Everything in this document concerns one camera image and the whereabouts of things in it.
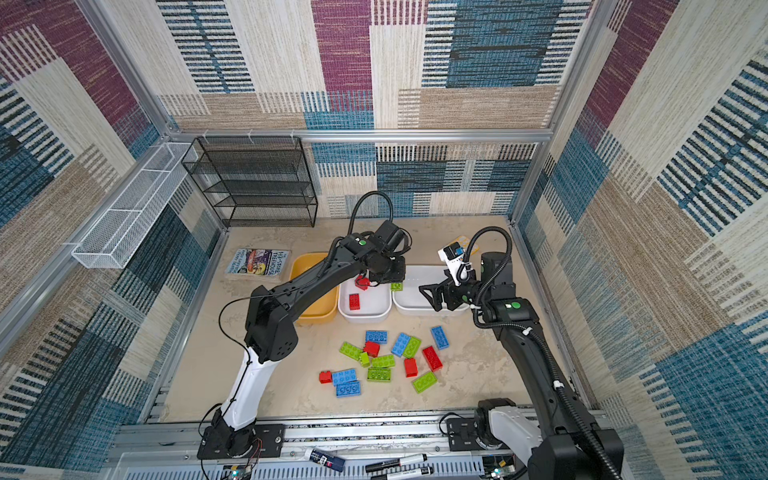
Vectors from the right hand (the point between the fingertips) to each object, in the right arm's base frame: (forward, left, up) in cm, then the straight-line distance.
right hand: (436, 283), depth 78 cm
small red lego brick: (-17, +30, -18) cm, 39 cm away
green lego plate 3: (-18, +3, -21) cm, 28 cm away
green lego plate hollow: (-16, +16, -20) cm, 30 cm away
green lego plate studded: (-12, +14, -20) cm, 28 cm away
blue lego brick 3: (-6, -3, -20) cm, 21 cm away
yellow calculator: (+30, -16, -20) cm, 40 cm away
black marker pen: (-37, +17, -20) cm, 45 cm away
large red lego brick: (-8, +18, -22) cm, 29 cm away
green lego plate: (+5, +10, -9) cm, 15 cm away
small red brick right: (-14, +7, -20) cm, 25 cm away
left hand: (+8, +7, -7) cm, 13 cm away
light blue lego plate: (-8, +9, -20) cm, 23 cm away
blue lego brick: (-16, +25, -19) cm, 35 cm away
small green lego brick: (-12, +20, -19) cm, 30 cm away
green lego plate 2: (-9, +24, -20) cm, 32 cm away
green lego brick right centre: (-9, +6, -20) cm, 23 cm away
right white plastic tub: (+4, +5, -17) cm, 18 cm away
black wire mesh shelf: (+48, +60, -3) cm, 77 cm away
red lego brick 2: (-12, +1, -20) cm, 23 cm away
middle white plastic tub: (+6, +16, -20) cm, 27 cm away
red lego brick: (+7, +23, -20) cm, 31 cm away
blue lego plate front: (-19, +24, -20) cm, 37 cm away
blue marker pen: (-35, +28, -18) cm, 49 cm away
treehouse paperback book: (+22, +56, -18) cm, 63 cm away
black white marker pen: (-38, +10, -20) cm, 44 cm away
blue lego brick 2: (-6, +16, -19) cm, 25 cm away
